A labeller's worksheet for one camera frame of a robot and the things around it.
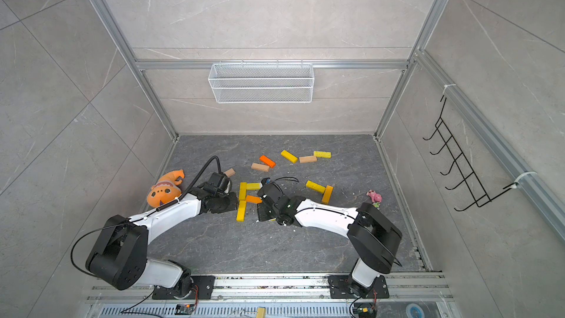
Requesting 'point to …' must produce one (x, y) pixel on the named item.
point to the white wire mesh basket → (261, 83)
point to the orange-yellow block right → (327, 194)
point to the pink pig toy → (375, 197)
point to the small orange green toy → (377, 205)
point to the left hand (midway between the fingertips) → (239, 200)
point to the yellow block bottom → (241, 210)
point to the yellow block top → (289, 156)
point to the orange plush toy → (166, 189)
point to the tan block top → (307, 159)
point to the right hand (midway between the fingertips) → (262, 209)
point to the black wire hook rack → (462, 165)
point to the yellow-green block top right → (321, 154)
